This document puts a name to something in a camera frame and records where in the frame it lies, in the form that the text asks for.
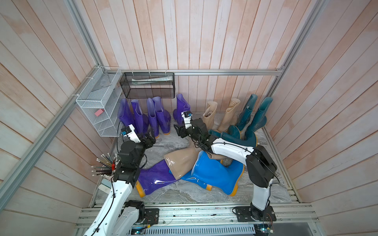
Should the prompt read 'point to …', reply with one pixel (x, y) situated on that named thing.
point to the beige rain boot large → (181, 162)
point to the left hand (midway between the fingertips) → (150, 132)
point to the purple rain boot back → (182, 105)
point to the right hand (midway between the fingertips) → (177, 124)
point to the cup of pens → (105, 166)
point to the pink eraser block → (99, 112)
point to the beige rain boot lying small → (215, 156)
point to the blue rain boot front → (214, 172)
